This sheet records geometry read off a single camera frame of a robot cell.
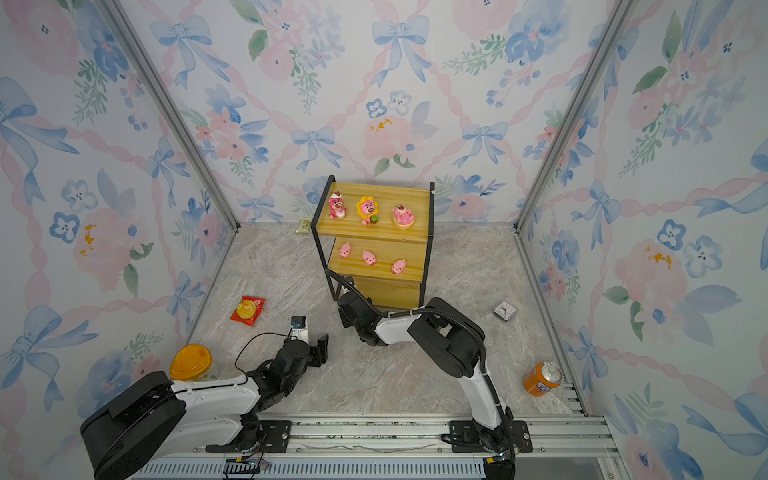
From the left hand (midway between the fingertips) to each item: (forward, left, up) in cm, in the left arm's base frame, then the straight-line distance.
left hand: (319, 334), depth 88 cm
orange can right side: (-15, -57, +6) cm, 60 cm away
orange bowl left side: (-10, +31, +5) cm, 33 cm away
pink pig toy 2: (+13, -23, +16) cm, 31 cm away
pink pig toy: (+16, -15, +16) cm, 27 cm away
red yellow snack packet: (+8, +24, -1) cm, 25 cm away
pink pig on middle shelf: (+19, -7, +16) cm, 26 cm away
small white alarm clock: (+9, -57, -1) cm, 58 cm away
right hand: (+13, -7, -2) cm, 15 cm away
